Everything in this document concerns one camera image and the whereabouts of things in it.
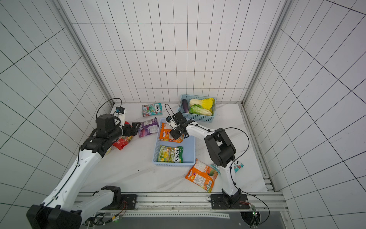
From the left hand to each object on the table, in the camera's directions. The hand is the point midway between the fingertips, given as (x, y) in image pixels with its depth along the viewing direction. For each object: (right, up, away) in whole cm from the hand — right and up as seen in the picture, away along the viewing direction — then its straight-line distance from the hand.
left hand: (130, 125), depth 78 cm
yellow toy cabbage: (+49, +15, +29) cm, 58 cm away
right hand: (+21, -6, +20) cm, 29 cm away
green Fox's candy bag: (+22, -19, +10) cm, 31 cm away
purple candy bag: (+4, -3, +23) cm, 23 cm away
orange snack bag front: (+41, -29, +3) cm, 50 cm away
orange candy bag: (+18, -8, +17) cm, 26 cm away
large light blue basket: (+34, -18, +12) cm, 40 cm away
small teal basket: (+39, +4, +26) cm, 47 cm away
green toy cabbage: (+41, +10, +28) cm, 51 cm away
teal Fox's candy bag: (+5, +10, +35) cm, 37 cm away
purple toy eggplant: (+31, +13, +36) cm, 49 cm away
